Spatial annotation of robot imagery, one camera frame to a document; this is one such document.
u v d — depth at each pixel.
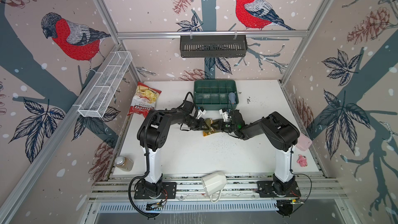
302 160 0.81
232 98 1.03
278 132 0.54
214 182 0.70
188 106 0.84
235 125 0.81
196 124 0.87
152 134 0.53
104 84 0.78
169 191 0.73
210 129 0.92
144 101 1.03
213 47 1.05
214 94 1.11
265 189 0.73
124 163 0.74
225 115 0.92
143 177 0.62
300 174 0.63
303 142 0.88
